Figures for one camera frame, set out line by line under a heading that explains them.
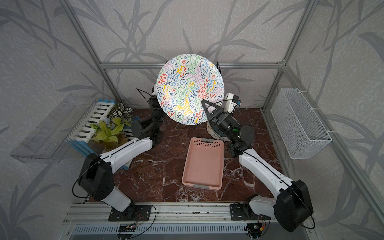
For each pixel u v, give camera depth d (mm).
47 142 639
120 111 819
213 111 558
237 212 728
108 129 818
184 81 523
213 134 1042
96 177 437
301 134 607
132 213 694
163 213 753
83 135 704
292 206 394
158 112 531
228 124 558
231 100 558
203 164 891
